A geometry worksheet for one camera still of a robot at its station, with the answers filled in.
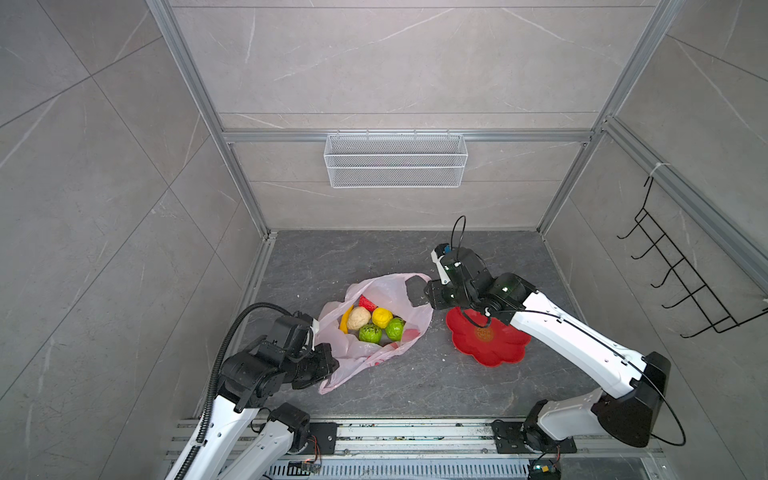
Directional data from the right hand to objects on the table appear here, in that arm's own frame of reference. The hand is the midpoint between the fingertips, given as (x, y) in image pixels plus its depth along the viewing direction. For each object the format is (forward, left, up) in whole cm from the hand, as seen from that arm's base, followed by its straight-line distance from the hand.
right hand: (429, 287), depth 76 cm
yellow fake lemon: (+1, +13, -17) cm, 22 cm away
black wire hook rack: (-5, -58, +9) cm, 59 cm away
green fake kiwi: (-4, +16, -17) cm, 24 cm away
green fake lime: (-4, +9, -16) cm, 19 cm away
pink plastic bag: (-15, +19, -9) cm, 26 cm away
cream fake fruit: (+1, +20, -17) cm, 27 cm away
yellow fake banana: (+2, +25, -19) cm, 31 cm away
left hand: (-16, +22, -4) cm, 28 cm away
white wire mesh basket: (+48, +7, +7) cm, 49 cm away
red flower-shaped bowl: (-6, -21, -23) cm, 32 cm away
